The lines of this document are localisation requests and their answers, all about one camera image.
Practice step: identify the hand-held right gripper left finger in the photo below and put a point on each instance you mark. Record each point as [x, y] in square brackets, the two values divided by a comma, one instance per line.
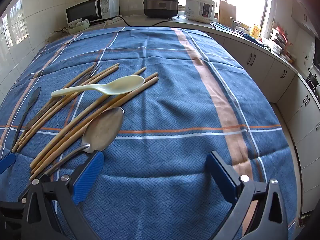
[87, 180]

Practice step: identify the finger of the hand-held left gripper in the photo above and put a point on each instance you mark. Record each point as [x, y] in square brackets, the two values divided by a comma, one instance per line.
[7, 162]

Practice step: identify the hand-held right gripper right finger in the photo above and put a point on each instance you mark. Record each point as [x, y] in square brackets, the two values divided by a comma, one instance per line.
[221, 177]

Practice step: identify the large metal spoon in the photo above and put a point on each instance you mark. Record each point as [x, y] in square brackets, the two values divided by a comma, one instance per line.
[105, 127]

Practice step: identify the black plastic spoon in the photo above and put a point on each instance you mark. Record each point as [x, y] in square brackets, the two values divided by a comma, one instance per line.
[35, 96]

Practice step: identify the cream plastic spoon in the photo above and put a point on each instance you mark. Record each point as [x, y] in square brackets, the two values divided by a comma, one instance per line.
[125, 83]

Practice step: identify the pile of wooden chopsticks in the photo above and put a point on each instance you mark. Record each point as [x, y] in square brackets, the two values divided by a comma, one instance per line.
[150, 81]

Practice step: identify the blue plaid tablecloth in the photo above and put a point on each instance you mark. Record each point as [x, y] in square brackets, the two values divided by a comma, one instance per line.
[162, 105]

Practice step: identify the gas stove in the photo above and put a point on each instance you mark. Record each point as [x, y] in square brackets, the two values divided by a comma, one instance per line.
[313, 80]

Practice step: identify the stack of white plates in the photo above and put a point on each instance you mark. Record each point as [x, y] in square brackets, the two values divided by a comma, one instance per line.
[276, 47]

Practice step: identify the blue cloth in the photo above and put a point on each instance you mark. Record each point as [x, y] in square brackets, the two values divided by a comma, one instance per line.
[251, 38]

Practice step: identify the yellow bottle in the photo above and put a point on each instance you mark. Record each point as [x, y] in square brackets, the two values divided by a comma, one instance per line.
[255, 31]

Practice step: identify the metal faucet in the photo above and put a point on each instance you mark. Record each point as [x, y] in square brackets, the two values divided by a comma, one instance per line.
[233, 22]

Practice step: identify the white bowl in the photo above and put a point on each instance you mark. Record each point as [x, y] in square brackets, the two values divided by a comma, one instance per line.
[76, 23]

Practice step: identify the black range hood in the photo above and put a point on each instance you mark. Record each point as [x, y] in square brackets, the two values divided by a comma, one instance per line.
[317, 55]

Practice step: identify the wooden cutting board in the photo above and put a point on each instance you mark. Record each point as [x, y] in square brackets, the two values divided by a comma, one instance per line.
[226, 12]

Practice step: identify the white microwave oven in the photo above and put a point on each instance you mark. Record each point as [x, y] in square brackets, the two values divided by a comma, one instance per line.
[85, 11]

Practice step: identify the white pressure cooker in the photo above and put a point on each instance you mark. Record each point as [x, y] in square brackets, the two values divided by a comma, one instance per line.
[197, 7]

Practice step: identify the black rice cooker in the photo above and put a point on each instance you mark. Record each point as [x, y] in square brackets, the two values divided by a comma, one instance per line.
[160, 5]

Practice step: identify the white wall cabinet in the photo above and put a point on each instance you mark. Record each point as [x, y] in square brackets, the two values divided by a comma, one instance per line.
[303, 15]

